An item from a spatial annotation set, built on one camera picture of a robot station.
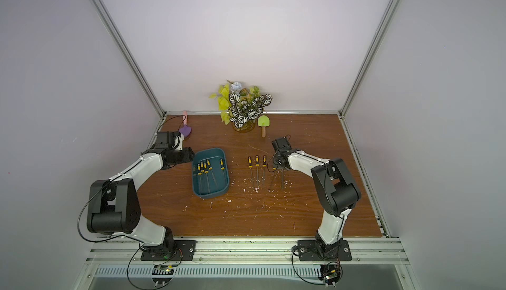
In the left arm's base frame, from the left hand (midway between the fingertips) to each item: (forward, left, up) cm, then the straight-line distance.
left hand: (191, 152), depth 93 cm
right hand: (+1, -45, -5) cm, 45 cm away
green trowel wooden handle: (+28, -35, -7) cm, 45 cm away
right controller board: (-46, -60, -10) cm, 76 cm away
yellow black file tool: (-2, -32, -8) cm, 33 cm away
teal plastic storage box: (-7, -9, -8) cm, 13 cm away
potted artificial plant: (+14, -25, +18) cm, 34 cm away
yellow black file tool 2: (-2, -36, -8) cm, 37 cm away
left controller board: (-47, +3, -11) cm, 48 cm away
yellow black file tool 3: (-5, -9, -6) cm, 12 cm away
